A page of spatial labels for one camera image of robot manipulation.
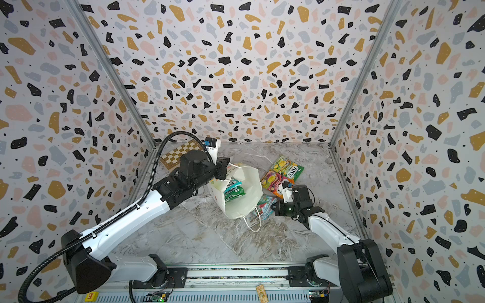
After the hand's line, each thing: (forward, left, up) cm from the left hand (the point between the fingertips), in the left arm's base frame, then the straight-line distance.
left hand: (231, 158), depth 71 cm
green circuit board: (-40, +29, -33) cm, 59 cm away
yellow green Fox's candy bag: (+18, -27, -30) cm, 44 cm away
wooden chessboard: (+25, +38, -29) cm, 54 cm away
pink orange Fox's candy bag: (+10, -19, -30) cm, 36 cm away
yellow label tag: (-40, +51, -31) cm, 71 cm away
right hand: (-7, -17, -26) cm, 32 cm away
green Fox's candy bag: (-1, 0, -24) cm, 24 cm away
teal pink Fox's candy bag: (-8, -13, -25) cm, 30 cm away
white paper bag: (-9, -4, -23) cm, 25 cm away
